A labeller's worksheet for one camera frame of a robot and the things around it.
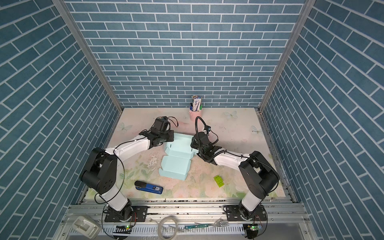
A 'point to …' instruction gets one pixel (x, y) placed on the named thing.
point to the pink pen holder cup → (193, 114)
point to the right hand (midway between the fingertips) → (192, 137)
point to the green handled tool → (195, 226)
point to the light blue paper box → (176, 162)
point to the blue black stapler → (144, 186)
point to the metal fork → (218, 223)
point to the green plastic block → (219, 181)
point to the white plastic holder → (86, 226)
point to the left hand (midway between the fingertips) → (173, 134)
